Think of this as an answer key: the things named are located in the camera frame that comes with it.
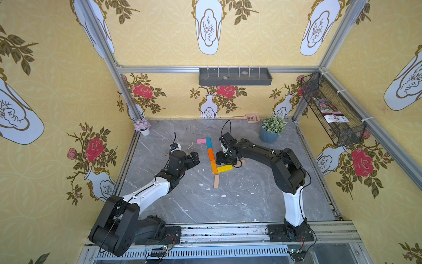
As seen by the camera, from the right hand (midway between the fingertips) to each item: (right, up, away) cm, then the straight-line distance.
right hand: (219, 164), depth 95 cm
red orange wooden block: (-5, +5, +7) cm, 10 cm away
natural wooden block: (-2, -9, -5) cm, 10 cm away
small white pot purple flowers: (-48, +23, +8) cm, 54 cm away
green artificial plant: (+32, +23, +2) cm, 40 cm away
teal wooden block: (-6, +11, +11) cm, 17 cm away
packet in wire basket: (+51, +27, -19) cm, 61 cm away
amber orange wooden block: (-3, -2, 0) cm, 4 cm away
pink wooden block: (-12, +13, +12) cm, 21 cm away
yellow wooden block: (+3, -2, -1) cm, 4 cm away
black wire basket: (+60, +47, +6) cm, 77 cm away
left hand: (-14, +6, -6) cm, 16 cm away
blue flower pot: (+30, +16, +6) cm, 34 cm away
